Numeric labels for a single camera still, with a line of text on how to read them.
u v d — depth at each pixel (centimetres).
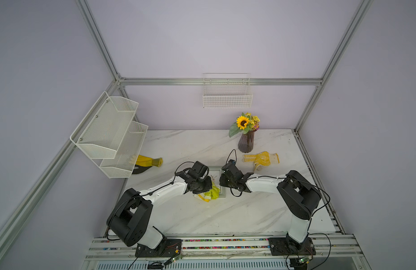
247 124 88
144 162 99
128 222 43
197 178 68
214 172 98
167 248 73
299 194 52
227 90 107
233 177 73
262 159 104
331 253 72
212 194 84
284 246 73
